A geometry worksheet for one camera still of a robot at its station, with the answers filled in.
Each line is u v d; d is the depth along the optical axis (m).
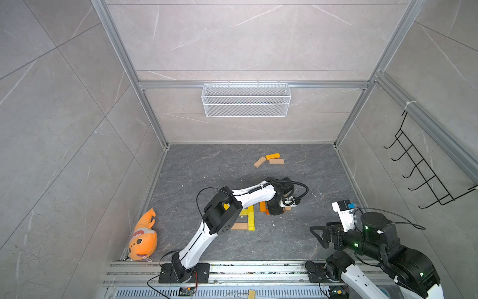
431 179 0.63
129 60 0.82
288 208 0.90
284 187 0.74
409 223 0.40
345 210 0.55
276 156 1.14
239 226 0.87
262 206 0.90
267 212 0.82
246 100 1.01
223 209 0.57
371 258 0.49
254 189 0.60
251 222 0.86
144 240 0.73
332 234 0.54
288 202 0.80
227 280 0.73
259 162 1.10
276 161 1.10
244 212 0.90
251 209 0.90
